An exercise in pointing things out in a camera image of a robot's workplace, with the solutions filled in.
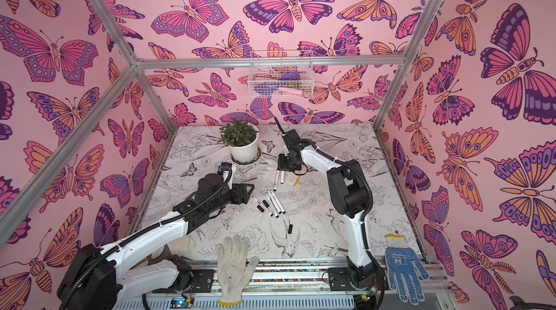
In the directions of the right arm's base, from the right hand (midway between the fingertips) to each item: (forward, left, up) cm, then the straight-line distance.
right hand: (282, 165), depth 99 cm
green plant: (+6, +19, +14) cm, 25 cm away
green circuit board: (-52, +33, -7) cm, 62 cm away
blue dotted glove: (-38, -43, -4) cm, 58 cm away
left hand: (-16, +12, +9) cm, 22 cm away
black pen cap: (-27, -4, -5) cm, 28 cm away
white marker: (-2, +2, -3) cm, 4 cm away
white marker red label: (-6, 0, -2) cm, 6 cm away
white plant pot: (+6, +16, +2) cm, 17 cm away
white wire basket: (+30, +1, +28) cm, 41 cm away
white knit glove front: (-42, +16, -4) cm, 45 cm away
